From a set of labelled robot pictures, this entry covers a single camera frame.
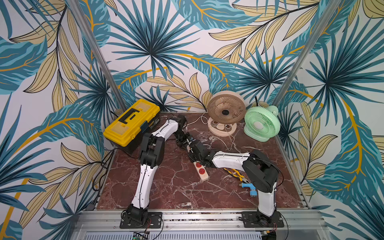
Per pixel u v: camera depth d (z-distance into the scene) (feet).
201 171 2.87
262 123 2.81
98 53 2.75
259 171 1.64
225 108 2.91
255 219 2.40
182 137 2.88
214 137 3.38
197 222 2.41
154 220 2.40
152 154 2.02
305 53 2.75
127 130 2.88
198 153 2.37
